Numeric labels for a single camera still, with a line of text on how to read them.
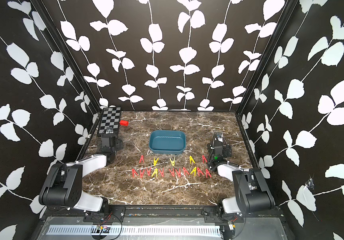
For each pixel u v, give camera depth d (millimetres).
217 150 711
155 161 925
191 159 932
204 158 930
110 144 720
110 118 1117
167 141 1031
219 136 799
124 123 1111
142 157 930
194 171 884
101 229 704
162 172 878
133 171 881
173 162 922
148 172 878
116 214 731
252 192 441
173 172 878
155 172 881
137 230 701
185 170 882
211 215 731
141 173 871
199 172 881
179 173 880
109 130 803
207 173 875
